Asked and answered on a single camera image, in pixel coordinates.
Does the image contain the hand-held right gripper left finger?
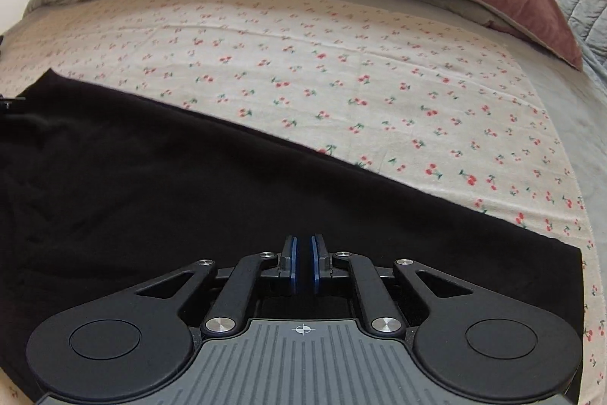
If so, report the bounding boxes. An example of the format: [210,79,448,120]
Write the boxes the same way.
[128,235,300,338]

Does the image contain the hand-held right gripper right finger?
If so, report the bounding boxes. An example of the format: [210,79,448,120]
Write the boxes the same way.
[310,233,478,336]

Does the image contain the black pants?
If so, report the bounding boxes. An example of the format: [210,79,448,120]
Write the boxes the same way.
[0,68,583,391]

